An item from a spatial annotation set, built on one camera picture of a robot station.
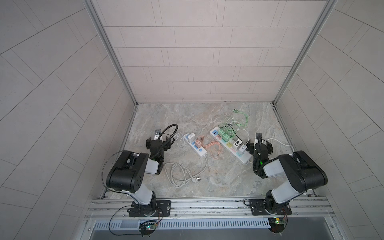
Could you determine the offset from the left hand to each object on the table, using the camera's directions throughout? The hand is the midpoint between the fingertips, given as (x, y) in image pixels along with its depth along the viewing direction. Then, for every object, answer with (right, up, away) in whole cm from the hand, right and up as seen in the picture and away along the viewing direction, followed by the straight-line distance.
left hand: (161, 134), depth 93 cm
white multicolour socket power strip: (+50, -13, -7) cm, 53 cm away
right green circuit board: (+59, -39, -25) cm, 75 cm away
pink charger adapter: (+23, -5, -6) cm, 24 cm away
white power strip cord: (+76, -6, -2) cm, 76 cm away
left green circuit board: (+1, -37, -28) cm, 47 cm away
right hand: (+60, -3, 0) cm, 60 cm away
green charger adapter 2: (+40, -2, -4) cm, 40 cm away
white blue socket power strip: (+24, -10, -4) cm, 27 cm away
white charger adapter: (+19, -2, -4) cm, 19 cm away
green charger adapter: (+37, +1, -1) cm, 37 cm away
